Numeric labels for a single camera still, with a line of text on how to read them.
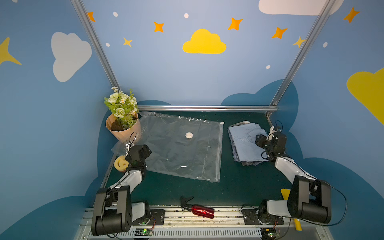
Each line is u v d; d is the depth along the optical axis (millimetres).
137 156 676
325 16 720
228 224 745
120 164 893
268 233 707
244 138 991
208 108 1338
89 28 751
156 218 740
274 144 692
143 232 711
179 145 1032
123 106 867
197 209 734
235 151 965
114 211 413
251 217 744
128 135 888
